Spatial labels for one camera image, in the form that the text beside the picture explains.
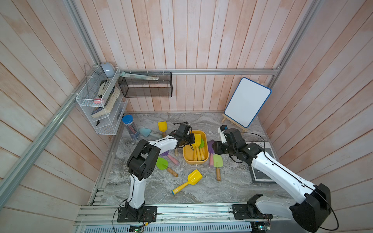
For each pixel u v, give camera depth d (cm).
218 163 91
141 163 54
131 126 93
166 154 96
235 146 59
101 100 69
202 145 98
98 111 79
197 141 98
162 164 90
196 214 75
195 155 93
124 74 90
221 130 73
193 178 85
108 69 83
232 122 105
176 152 94
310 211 38
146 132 108
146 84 104
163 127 111
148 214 73
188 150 95
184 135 78
